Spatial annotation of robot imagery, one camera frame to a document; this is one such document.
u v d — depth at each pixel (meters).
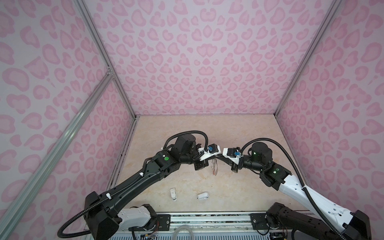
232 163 0.62
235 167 0.61
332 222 0.41
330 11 0.71
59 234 0.36
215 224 0.74
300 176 0.50
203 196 0.80
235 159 0.58
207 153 0.56
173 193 0.79
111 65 0.90
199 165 0.61
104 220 0.37
